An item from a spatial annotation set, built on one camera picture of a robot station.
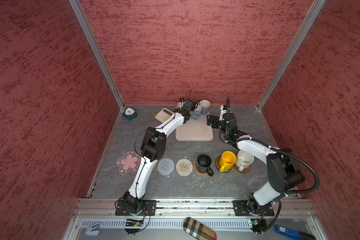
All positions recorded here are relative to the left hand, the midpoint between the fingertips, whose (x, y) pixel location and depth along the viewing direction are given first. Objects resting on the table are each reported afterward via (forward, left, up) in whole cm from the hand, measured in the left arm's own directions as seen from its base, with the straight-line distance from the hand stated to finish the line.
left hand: (186, 115), depth 103 cm
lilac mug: (+14, -15, -3) cm, 21 cm away
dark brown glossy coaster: (-33, -19, -7) cm, 39 cm away
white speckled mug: (-29, -36, -7) cm, 47 cm away
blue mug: (+3, -8, 0) cm, 9 cm away
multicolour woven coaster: (-34, +1, -8) cm, 35 cm away
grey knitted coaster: (-34, +12, -8) cm, 37 cm away
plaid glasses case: (-64, -6, -5) cm, 65 cm away
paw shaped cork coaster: (-38, -11, -8) cm, 40 cm away
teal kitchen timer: (+5, +43, -5) cm, 43 cm away
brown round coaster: (-36, -35, -7) cm, 51 cm away
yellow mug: (-31, -25, -6) cm, 40 cm away
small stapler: (-65, +43, -7) cm, 78 cm away
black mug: (-32, -11, -5) cm, 34 cm away
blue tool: (-65, -49, -5) cm, 82 cm away
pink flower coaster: (-31, +35, -9) cm, 48 cm away
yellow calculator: (+7, +18, -8) cm, 20 cm away
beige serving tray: (-6, -7, -9) cm, 13 cm away
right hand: (-9, -16, +8) cm, 20 cm away
